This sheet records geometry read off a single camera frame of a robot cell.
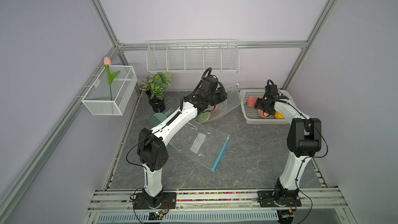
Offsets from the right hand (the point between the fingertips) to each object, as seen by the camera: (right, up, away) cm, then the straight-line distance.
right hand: (261, 105), depth 100 cm
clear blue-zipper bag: (-39, -24, -8) cm, 47 cm away
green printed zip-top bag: (-23, +3, -24) cm, 33 cm away
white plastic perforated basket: (-5, -7, +5) cm, 10 cm away
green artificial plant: (-65, +12, -12) cm, 67 cm away
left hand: (-24, +6, -21) cm, 32 cm away
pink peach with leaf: (-5, -4, -11) cm, 13 cm away
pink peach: (-4, +3, +7) cm, 9 cm away
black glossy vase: (-69, 0, +4) cm, 69 cm away
